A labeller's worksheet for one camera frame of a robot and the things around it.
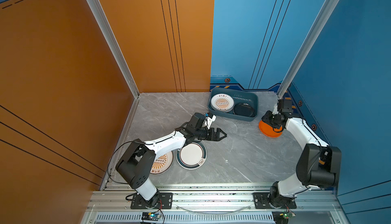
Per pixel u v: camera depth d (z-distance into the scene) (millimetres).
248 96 1157
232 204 740
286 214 696
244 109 1087
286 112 648
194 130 674
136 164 447
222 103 1118
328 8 757
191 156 875
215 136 727
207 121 773
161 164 849
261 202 725
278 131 721
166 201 739
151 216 709
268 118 810
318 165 456
